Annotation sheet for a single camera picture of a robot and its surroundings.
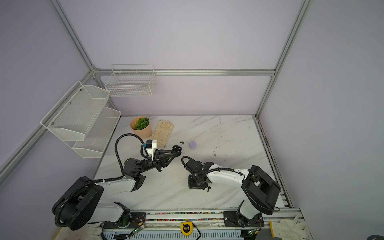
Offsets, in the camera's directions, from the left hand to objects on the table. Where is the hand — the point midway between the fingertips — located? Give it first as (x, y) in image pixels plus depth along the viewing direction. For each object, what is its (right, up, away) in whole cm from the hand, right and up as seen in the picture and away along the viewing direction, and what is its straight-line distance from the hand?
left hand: (176, 154), depth 69 cm
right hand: (+6, -21, +14) cm, 26 cm away
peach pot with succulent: (-28, +14, +31) cm, 44 cm away
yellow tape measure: (+5, -36, +2) cm, 36 cm away
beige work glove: (-16, +9, +41) cm, 45 cm away
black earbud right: (+17, -22, +15) cm, 32 cm away
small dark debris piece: (-1, +3, +36) cm, 36 cm away
